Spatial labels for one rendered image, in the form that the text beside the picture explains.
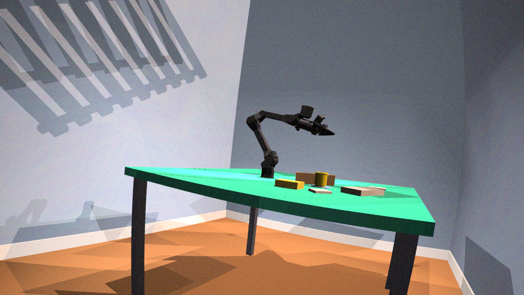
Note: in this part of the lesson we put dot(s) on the yellow rectangular block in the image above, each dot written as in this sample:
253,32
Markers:
291,184

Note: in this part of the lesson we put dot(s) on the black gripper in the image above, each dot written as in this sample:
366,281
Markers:
316,128

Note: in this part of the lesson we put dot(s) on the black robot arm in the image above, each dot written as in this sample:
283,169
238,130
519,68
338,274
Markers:
297,120

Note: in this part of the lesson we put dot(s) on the tan wooden bar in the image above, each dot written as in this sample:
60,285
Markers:
309,178

